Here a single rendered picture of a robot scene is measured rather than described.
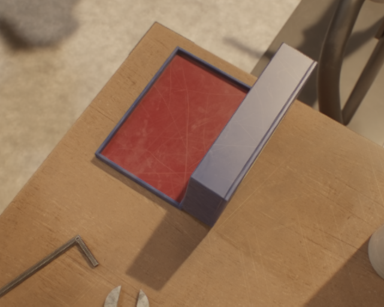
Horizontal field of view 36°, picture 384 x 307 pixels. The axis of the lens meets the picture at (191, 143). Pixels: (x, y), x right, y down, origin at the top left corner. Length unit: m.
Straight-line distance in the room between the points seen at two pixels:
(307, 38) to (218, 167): 0.81
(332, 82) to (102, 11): 0.67
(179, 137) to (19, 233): 0.19
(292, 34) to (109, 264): 0.80
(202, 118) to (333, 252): 0.20
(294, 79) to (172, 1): 0.80
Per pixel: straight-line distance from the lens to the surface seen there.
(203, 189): 0.50
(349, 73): 1.25
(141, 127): 0.64
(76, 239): 0.61
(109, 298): 0.59
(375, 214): 0.64
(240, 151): 0.51
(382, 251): 0.58
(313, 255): 0.61
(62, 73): 1.25
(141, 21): 1.29
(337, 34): 0.78
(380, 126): 1.21
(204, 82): 0.67
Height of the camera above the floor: 1.06
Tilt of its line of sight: 67 degrees down
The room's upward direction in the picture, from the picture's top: straight up
